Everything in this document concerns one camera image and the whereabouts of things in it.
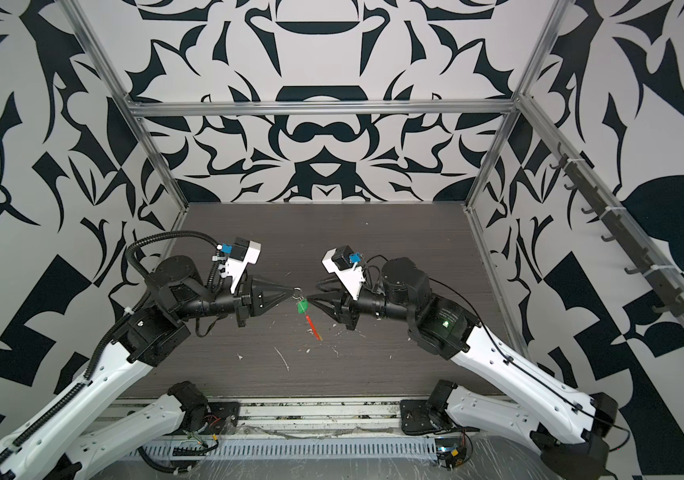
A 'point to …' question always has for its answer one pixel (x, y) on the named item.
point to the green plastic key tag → (302, 306)
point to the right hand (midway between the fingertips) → (315, 292)
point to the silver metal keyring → (301, 292)
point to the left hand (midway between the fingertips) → (294, 287)
